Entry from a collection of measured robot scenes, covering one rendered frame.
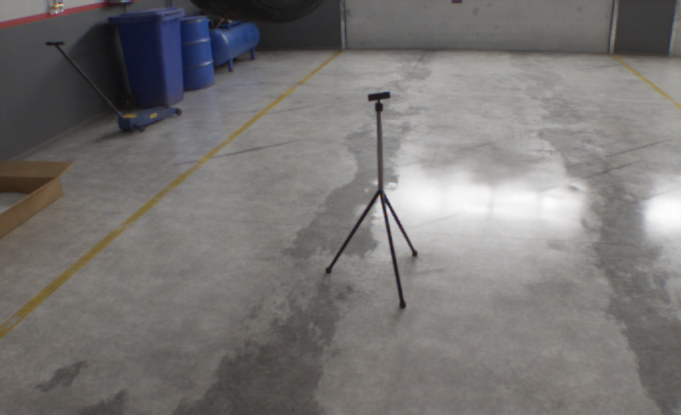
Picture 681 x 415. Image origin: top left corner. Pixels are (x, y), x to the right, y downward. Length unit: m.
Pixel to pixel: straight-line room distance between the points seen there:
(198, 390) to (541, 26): 8.02
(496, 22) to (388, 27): 1.72
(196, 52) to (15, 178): 3.28
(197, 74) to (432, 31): 3.96
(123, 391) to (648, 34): 8.74
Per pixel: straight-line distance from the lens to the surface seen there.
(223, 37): 7.90
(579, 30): 9.34
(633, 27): 9.46
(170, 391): 2.24
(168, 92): 6.38
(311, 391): 2.12
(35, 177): 4.45
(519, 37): 9.23
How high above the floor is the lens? 1.47
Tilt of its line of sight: 25 degrees down
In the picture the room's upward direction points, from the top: 3 degrees counter-clockwise
